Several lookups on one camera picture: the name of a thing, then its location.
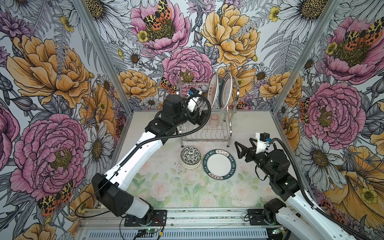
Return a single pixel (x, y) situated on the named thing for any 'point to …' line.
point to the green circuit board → (151, 230)
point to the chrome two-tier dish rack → (217, 128)
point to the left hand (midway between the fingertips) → (200, 109)
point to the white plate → (219, 164)
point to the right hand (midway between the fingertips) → (242, 145)
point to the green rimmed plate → (225, 90)
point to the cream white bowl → (191, 166)
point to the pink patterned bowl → (190, 155)
